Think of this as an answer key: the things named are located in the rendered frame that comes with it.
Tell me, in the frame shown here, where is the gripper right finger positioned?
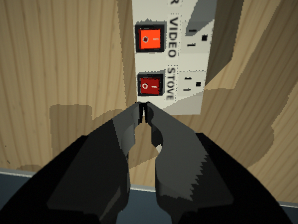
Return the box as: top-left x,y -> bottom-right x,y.
144,101 -> 293,224

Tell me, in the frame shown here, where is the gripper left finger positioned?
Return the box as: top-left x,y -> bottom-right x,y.
0,102 -> 144,224

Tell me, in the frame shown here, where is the white power strip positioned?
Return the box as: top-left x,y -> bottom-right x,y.
132,0 -> 217,115

